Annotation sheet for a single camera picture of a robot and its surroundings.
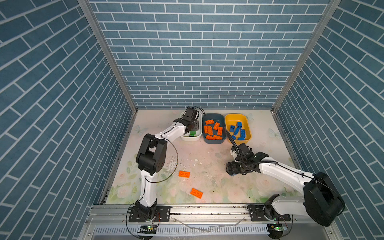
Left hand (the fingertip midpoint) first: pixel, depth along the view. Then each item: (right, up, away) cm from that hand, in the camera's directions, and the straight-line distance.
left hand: (194, 123), depth 100 cm
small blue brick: (+27, -3, +5) cm, 27 cm away
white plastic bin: (-5, -9, 0) cm, 11 cm away
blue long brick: (+34, -7, +5) cm, 35 cm away
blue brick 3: (+32, -10, +1) cm, 34 cm away
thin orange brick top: (+11, -10, +2) cm, 15 cm away
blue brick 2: (+30, -5, +6) cm, 31 cm away
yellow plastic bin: (+28, +3, +12) cm, 31 cm away
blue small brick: (+27, -9, +3) cm, 29 cm away
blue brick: (+33, -1, +9) cm, 34 cm away
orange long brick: (-6, -29, -13) cm, 33 cm away
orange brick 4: (+16, -1, +9) cm, 19 cm away
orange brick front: (+2, -38, -19) cm, 42 cm away
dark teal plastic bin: (+19, +4, +10) cm, 22 cm away
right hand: (+21, -25, -14) cm, 36 cm away
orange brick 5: (+18, -5, +6) cm, 20 cm away
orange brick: (+10, +1, +12) cm, 16 cm away
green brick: (-1, -7, +5) cm, 9 cm away
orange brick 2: (+8, -4, +8) cm, 12 cm away
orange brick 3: (+11, -5, +4) cm, 13 cm away
